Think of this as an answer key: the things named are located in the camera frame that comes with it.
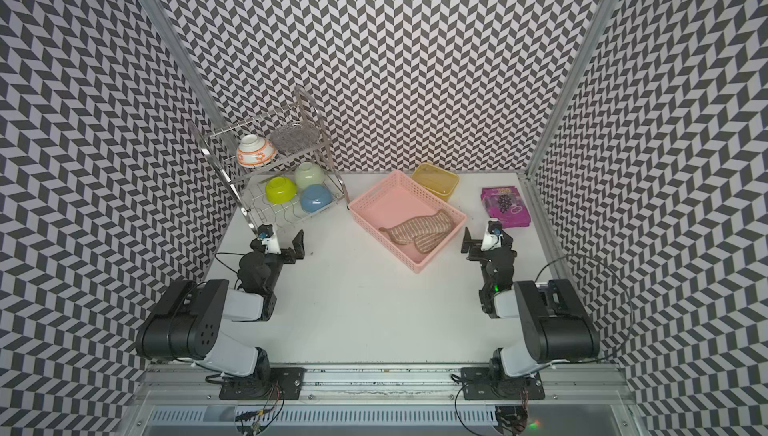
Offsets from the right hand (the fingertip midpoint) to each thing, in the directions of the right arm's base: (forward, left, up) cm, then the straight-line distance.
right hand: (481, 232), depth 90 cm
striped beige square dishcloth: (+3, +17, -5) cm, 18 cm away
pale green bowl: (+25, +58, +1) cm, 63 cm away
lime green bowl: (+17, +66, +1) cm, 68 cm away
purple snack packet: (+14, -11, -4) cm, 18 cm away
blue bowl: (+14, +54, +1) cm, 55 cm away
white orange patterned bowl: (+12, +65, +23) cm, 70 cm away
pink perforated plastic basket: (+21, +28, -9) cm, 36 cm away
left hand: (0, +60, +1) cm, 60 cm away
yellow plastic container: (+30, +10, -9) cm, 33 cm away
